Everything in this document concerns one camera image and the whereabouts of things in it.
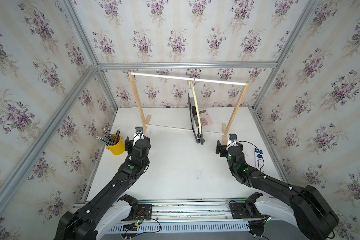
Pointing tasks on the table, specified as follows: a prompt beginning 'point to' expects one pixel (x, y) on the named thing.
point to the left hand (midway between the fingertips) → (138, 137)
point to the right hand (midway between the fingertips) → (227, 140)
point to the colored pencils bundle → (108, 138)
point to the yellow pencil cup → (118, 148)
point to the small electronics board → (132, 226)
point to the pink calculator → (205, 119)
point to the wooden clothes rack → (226, 131)
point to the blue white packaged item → (258, 159)
